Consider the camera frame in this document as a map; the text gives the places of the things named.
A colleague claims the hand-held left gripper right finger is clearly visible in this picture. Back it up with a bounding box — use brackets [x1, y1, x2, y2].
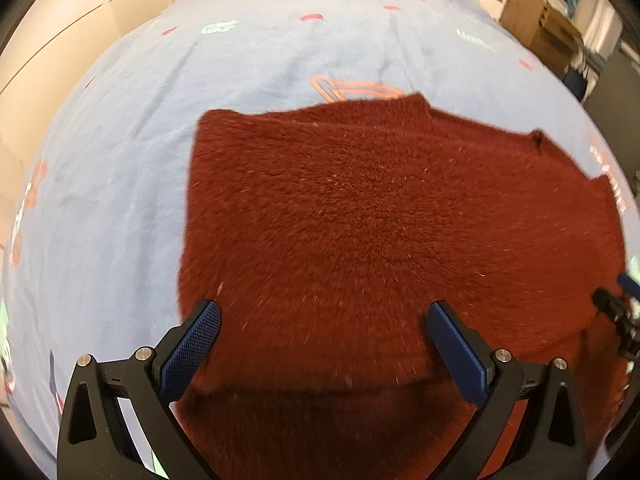
[426, 301, 588, 480]

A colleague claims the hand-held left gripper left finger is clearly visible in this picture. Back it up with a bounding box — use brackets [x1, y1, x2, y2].
[56, 299, 223, 480]

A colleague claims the dark red knit sweater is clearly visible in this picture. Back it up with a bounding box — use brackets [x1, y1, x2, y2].
[177, 91, 632, 480]

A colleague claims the teal curtain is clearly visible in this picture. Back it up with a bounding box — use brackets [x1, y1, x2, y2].
[547, 0, 621, 61]

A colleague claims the blue printed blanket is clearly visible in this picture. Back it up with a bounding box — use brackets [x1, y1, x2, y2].
[0, 0, 640, 480]

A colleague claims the cream wardrobe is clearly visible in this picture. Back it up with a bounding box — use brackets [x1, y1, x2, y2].
[0, 0, 206, 176]

